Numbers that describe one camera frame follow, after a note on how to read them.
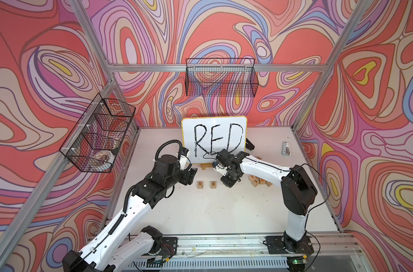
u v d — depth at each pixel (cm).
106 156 72
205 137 89
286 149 105
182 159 64
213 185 91
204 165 98
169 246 72
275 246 73
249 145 108
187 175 65
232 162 66
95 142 79
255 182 90
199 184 90
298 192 48
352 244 76
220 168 80
